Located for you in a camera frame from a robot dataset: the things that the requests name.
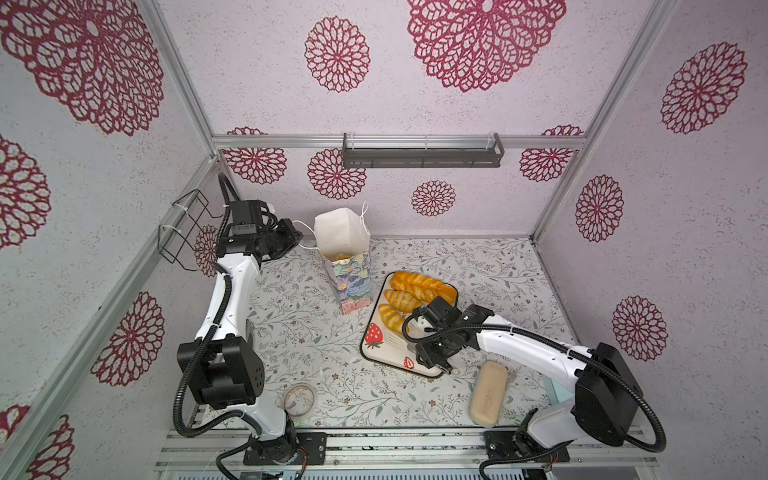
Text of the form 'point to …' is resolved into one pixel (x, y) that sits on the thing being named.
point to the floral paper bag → (344, 242)
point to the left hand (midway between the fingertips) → (304, 234)
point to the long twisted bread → (423, 288)
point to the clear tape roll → (298, 400)
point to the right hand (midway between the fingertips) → (422, 353)
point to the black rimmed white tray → (385, 348)
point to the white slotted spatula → (420, 327)
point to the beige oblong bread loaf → (490, 386)
